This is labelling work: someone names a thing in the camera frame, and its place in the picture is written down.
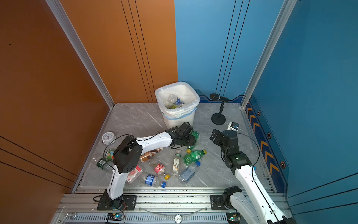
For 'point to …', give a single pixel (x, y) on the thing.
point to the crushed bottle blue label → (152, 180)
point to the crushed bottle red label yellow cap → (159, 169)
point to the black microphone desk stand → (219, 118)
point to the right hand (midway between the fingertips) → (218, 133)
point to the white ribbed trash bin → (169, 123)
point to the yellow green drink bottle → (174, 106)
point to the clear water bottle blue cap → (188, 173)
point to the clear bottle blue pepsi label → (172, 98)
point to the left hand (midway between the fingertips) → (194, 140)
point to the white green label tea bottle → (177, 156)
